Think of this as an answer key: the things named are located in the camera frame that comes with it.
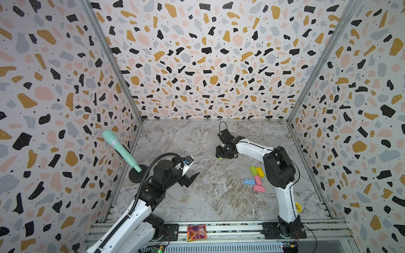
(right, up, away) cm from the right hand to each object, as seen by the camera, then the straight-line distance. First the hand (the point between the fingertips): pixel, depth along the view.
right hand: (221, 155), depth 99 cm
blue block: (+15, -14, -9) cm, 22 cm away
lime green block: (-1, -1, -8) cm, 8 cm away
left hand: (-15, -2, -22) cm, 27 cm away
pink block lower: (+21, -17, -12) cm, 29 cm away
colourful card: (-13, -33, -26) cm, 44 cm away
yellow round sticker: (+39, -25, -17) cm, 50 cm away
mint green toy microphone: (-50, +12, -31) cm, 59 cm away
